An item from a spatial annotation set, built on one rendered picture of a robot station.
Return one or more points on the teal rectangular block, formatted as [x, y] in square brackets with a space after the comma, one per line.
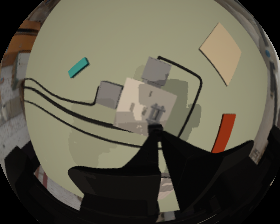
[79, 66]

